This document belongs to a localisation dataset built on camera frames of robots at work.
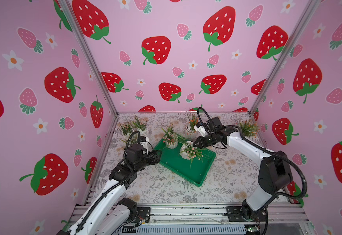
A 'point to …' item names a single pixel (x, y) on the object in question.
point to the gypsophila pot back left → (140, 125)
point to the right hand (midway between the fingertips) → (192, 146)
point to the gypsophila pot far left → (126, 127)
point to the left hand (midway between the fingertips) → (159, 152)
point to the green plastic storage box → (194, 169)
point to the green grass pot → (249, 128)
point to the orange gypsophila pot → (190, 127)
